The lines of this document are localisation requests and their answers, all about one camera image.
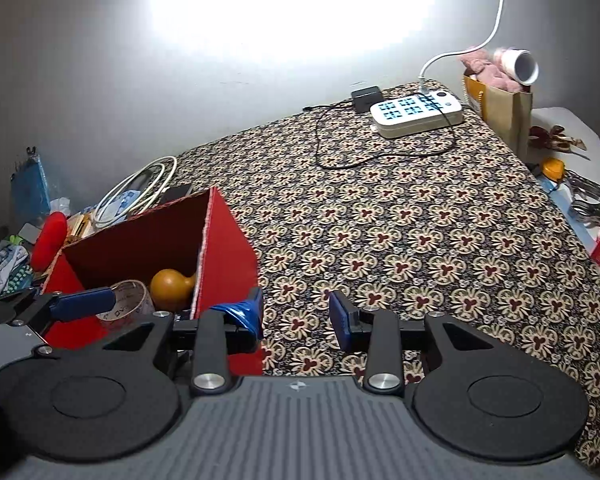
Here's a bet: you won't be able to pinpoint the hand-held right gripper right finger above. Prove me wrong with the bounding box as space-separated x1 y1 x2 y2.
328 290 503 396

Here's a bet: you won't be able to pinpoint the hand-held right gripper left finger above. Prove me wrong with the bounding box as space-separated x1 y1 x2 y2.
102 287 266 396

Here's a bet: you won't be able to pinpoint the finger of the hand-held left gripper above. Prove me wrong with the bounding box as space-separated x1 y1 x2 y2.
12 285 118 356

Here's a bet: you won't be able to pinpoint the wide clear tape roll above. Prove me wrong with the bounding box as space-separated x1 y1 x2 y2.
96 280 154 328

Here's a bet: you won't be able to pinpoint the red cardboard box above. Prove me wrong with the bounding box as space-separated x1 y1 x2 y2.
42 186 265 376

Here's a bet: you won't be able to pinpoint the brown gourd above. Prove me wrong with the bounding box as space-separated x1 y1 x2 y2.
150 269 197 311

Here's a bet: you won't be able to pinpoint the red round cushion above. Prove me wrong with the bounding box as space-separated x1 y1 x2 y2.
31 211 68 271

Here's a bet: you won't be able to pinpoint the green white patterned cloth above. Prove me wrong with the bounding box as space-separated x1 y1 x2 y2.
0 240 33 296

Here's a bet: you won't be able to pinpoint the wooden box with gold ribbon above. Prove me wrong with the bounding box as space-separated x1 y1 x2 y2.
65 212 98 246

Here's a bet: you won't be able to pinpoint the floral patterned tablecloth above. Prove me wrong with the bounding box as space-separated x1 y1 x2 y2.
130 79 600 471

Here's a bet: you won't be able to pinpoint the blue white paper packet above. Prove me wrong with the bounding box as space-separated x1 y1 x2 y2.
105 190 143 218

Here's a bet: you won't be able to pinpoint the blue plastic packet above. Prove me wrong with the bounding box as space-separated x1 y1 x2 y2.
10 147 53 226

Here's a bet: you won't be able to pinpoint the black phone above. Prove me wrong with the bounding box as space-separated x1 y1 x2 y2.
160 184 195 203

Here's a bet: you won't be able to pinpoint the white power strip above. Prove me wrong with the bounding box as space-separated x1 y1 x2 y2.
370 90 465 140

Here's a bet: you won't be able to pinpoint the black charger adapter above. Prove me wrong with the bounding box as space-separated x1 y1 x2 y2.
351 86 382 113

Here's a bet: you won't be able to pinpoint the small orange object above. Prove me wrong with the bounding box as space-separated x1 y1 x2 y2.
540 157 567 181

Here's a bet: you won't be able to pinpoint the tan paper gift bag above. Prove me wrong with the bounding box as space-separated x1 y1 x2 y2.
462 72 533 158

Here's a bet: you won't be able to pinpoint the brown dried flowers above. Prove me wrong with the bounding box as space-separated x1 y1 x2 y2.
529 124 588 153

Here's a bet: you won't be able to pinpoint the pink plush toy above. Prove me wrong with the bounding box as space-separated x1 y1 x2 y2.
460 50 523 92

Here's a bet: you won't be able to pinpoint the white plastic bottle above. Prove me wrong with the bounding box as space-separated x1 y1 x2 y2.
495 46 539 84

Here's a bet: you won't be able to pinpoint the coiled white cable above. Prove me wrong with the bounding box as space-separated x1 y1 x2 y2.
94 156 179 226

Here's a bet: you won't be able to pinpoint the black charger cable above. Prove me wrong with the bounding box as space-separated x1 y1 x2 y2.
302 95 458 171

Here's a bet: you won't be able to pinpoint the white gooseneck cable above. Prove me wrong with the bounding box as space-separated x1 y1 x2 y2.
419 0 505 93

